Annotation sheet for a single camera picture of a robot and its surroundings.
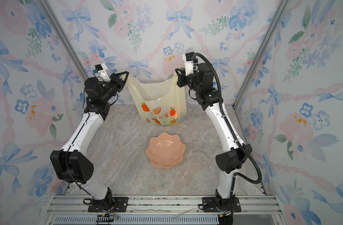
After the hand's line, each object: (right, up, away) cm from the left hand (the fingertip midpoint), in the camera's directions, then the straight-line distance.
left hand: (129, 70), depth 68 cm
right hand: (+23, +1, 0) cm, 23 cm away
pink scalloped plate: (+16, -44, +24) cm, 53 cm away
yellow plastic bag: (+15, -15, +8) cm, 23 cm away
